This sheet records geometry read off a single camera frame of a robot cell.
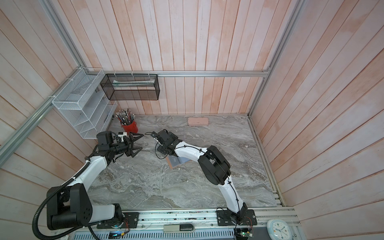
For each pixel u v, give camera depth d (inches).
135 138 29.4
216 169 21.0
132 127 40.8
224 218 28.9
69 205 16.3
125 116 38.1
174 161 37.1
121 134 31.9
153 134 32.2
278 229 27.1
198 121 45.1
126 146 29.4
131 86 41.2
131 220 28.9
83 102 30.0
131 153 31.3
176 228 28.6
